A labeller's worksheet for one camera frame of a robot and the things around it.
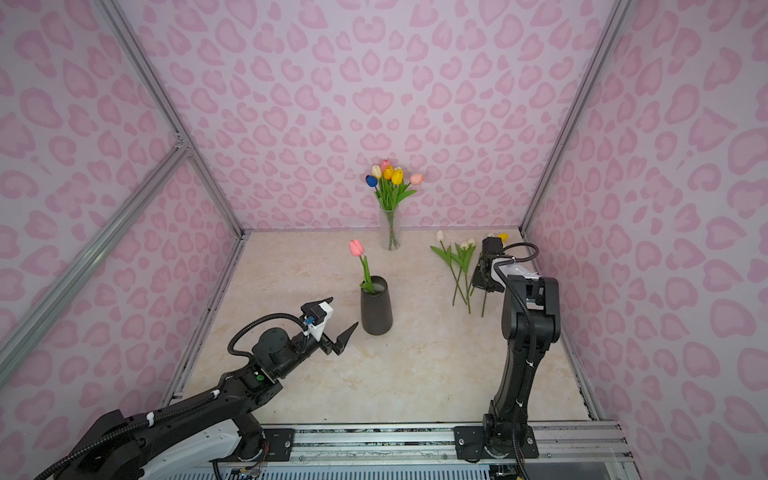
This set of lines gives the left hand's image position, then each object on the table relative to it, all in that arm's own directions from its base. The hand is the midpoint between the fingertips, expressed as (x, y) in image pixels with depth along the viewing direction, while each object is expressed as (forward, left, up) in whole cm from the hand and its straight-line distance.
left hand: (343, 306), depth 75 cm
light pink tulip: (+39, -20, +9) cm, 45 cm away
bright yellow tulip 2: (+37, -14, +11) cm, 42 cm away
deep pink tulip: (+11, -3, +9) cm, 15 cm away
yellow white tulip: (+43, -8, +9) cm, 45 cm away
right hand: (+20, -46, -19) cm, 53 cm away
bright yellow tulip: (+39, -12, +12) cm, 43 cm away
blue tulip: (+41, -6, +8) cm, 42 cm away
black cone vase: (+5, -7, -13) cm, 16 cm away
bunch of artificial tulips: (+33, -37, -20) cm, 54 cm away
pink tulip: (+43, -10, +12) cm, 46 cm away
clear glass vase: (+39, -12, -12) cm, 42 cm away
